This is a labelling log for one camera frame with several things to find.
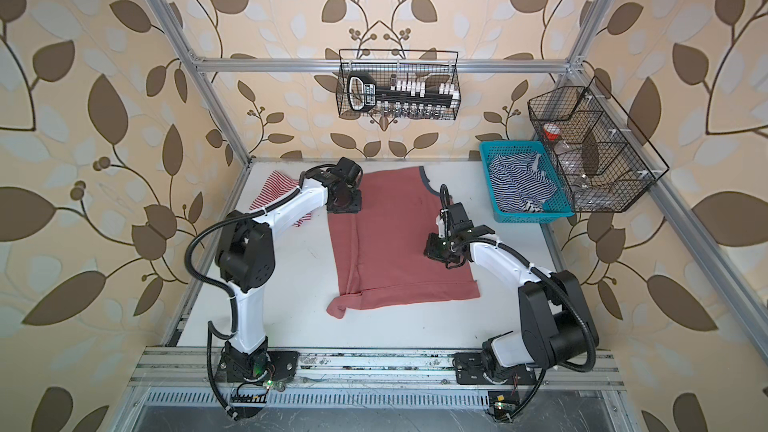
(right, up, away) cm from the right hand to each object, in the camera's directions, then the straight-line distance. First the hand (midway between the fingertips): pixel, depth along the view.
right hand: (427, 254), depth 88 cm
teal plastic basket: (+45, +14, +11) cm, 49 cm away
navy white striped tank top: (+37, +22, +21) cm, 47 cm away
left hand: (-23, +15, +7) cm, 28 cm away
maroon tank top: (-15, -1, +4) cm, 16 cm away
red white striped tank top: (-54, +21, +22) cm, 62 cm away
